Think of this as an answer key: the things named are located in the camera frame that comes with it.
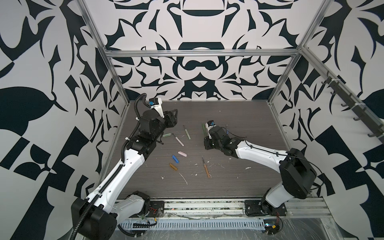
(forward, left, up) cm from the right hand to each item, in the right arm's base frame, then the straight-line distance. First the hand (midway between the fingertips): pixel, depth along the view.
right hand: (203, 138), depth 87 cm
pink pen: (+7, +17, -10) cm, 21 cm away
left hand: (+4, +15, +22) cm, 27 cm away
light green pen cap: (+9, +24, -9) cm, 27 cm away
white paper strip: (-18, +12, -12) cm, 25 cm away
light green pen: (+11, +10, -11) cm, 18 cm away
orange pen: (-13, -1, -11) cm, 18 cm away
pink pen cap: (-4, +13, -11) cm, 17 cm away
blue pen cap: (-7, +17, -11) cm, 22 cm away
